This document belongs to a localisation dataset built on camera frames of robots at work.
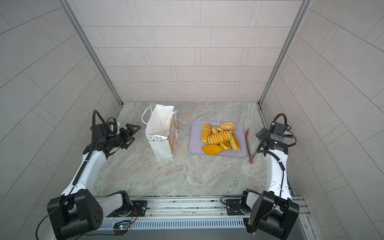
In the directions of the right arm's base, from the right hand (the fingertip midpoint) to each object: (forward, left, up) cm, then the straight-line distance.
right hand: (266, 135), depth 81 cm
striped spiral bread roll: (+13, +31, -11) cm, 36 cm away
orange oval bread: (-1, +29, -11) cm, 31 cm away
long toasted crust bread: (+3, +15, -10) cm, 19 cm away
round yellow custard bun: (+1, +21, -10) cm, 23 cm away
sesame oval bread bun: (+16, +16, -11) cm, 25 cm away
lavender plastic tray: (+6, +39, -15) cm, 42 cm away
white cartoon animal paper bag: (+14, +60, -9) cm, 63 cm away
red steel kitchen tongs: (-6, +7, -15) cm, 17 cm away
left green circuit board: (-35, +72, -11) cm, 81 cm away
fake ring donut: (+13, +25, -10) cm, 30 cm away
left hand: (+6, +68, +4) cm, 69 cm away
